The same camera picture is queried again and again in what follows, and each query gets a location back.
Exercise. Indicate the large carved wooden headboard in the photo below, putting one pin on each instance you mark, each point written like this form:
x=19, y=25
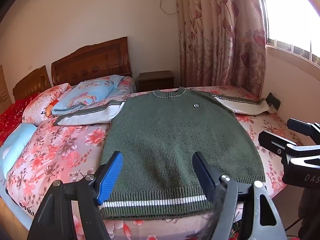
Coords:
x=95, y=62

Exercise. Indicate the green knit sweater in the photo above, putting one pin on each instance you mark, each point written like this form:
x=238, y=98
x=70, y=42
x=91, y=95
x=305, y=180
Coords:
x=175, y=135

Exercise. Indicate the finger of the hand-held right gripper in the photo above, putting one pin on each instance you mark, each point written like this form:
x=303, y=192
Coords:
x=275, y=142
x=301, y=127

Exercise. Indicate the window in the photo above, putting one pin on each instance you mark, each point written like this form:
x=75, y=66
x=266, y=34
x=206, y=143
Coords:
x=292, y=12

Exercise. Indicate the pink floral pillow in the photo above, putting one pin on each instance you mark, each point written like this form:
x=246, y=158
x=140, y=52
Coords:
x=42, y=102

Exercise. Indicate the dark wooden nightstand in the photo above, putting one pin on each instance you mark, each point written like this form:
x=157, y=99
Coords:
x=156, y=81

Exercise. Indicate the pink floral curtain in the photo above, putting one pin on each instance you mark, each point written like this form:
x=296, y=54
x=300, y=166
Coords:
x=220, y=35

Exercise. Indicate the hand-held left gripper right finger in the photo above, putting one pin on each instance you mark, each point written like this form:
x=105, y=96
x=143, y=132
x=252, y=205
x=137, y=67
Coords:
x=203, y=177

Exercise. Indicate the light blue pillow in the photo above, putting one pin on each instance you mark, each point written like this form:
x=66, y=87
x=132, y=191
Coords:
x=15, y=145

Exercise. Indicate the folded blue floral quilt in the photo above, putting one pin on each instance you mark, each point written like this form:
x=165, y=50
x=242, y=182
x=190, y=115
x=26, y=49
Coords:
x=85, y=92

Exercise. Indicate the bed with pink floral sheet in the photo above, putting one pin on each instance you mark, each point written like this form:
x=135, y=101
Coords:
x=62, y=145

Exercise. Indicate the small wooden headboard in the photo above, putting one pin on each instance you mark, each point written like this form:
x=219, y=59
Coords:
x=32, y=82

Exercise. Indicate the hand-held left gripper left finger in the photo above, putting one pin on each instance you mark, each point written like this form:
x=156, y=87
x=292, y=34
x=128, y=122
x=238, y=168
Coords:
x=111, y=177

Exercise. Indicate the beige wardrobe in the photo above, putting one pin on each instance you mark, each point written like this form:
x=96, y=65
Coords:
x=4, y=87

